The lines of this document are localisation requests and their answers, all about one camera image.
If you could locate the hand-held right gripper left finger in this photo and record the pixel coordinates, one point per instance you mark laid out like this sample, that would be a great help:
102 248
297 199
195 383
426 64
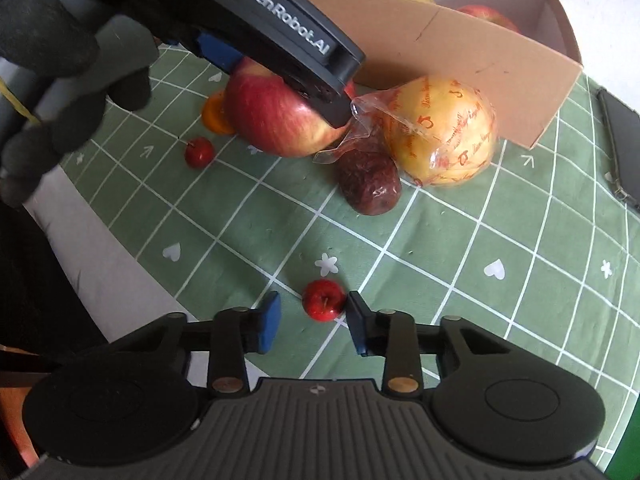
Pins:
270 322

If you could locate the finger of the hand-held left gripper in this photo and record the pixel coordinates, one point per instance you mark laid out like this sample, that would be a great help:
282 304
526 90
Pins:
217 52
327 105

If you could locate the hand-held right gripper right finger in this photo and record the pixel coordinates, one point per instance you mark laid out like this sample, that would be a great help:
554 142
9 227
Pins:
357 325

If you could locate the small red cherry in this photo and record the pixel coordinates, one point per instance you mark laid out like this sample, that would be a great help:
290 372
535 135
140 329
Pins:
199 153
324 301

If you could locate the red apple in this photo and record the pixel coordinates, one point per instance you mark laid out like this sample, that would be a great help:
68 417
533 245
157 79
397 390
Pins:
487 16
270 110

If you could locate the small orange tangerine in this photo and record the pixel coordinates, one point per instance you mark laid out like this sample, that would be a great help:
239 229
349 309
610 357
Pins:
215 117

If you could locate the dried red date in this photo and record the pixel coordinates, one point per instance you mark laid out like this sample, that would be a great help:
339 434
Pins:
370 185

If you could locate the yellow pear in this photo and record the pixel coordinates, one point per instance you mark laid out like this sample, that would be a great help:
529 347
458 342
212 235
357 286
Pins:
445 135

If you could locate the cardboard box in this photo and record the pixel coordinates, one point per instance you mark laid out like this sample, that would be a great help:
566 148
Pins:
475 70

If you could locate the person's left hand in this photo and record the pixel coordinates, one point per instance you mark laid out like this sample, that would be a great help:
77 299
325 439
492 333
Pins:
50 85

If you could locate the green checkered tablecloth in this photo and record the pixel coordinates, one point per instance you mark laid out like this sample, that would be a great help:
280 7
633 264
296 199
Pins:
450 260

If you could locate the black smartphone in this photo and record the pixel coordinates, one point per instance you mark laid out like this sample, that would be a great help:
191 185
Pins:
622 150

